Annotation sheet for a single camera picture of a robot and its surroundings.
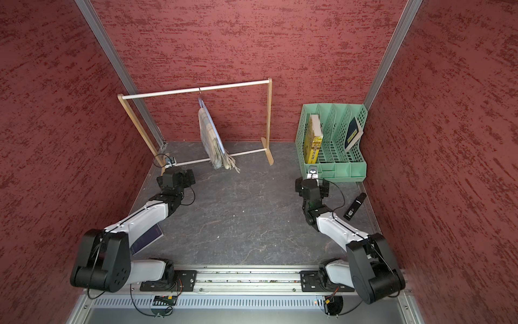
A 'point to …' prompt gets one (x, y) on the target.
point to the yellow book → (313, 139)
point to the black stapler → (355, 206)
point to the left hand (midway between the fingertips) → (178, 175)
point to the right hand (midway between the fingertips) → (309, 181)
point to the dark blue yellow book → (353, 133)
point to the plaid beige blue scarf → (220, 159)
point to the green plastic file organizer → (334, 138)
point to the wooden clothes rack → (268, 152)
